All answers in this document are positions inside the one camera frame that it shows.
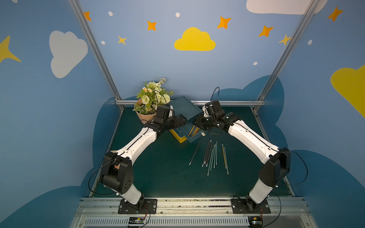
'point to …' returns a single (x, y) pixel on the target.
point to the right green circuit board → (255, 222)
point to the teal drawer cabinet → (182, 106)
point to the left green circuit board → (136, 220)
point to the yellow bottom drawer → (180, 139)
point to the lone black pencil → (193, 157)
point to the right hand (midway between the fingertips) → (195, 121)
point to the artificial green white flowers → (152, 95)
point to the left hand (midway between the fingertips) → (181, 119)
